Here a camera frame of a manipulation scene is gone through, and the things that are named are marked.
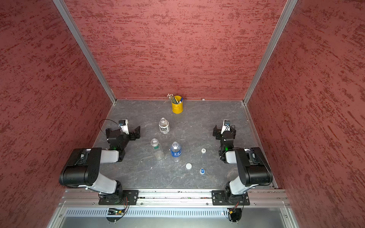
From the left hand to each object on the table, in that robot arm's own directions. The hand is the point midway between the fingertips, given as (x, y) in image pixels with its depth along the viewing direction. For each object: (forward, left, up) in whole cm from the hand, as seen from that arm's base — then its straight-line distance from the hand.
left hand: (133, 128), depth 94 cm
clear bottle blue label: (-20, -31, +7) cm, 37 cm away
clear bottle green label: (-13, -18, -8) cm, 23 cm away
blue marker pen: (+24, -32, +3) cm, 40 cm away
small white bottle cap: (-12, -48, -7) cm, 50 cm away
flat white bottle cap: (-22, -38, -8) cm, 44 cm away
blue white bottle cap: (-25, -46, -7) cm, 53 cm away
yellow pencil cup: (+21, -29, -2) cm, 36 cm away
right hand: (+1, -61, +1) cm, 61 cm away
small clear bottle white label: (-3, -22, +8) cm, 24 cm away
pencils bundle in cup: (+22, -26, +8) cm, 34 cm away
